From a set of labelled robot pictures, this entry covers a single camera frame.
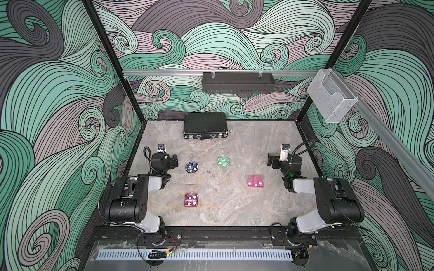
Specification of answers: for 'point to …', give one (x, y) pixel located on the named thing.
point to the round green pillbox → (223, 162)
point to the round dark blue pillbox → (191, 167)
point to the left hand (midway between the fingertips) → (166, 154)
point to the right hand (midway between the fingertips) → (276, 153)
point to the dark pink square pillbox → (191, 200)
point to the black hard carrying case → (205, 126)
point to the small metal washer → (232, 130)
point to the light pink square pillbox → (255, 180)
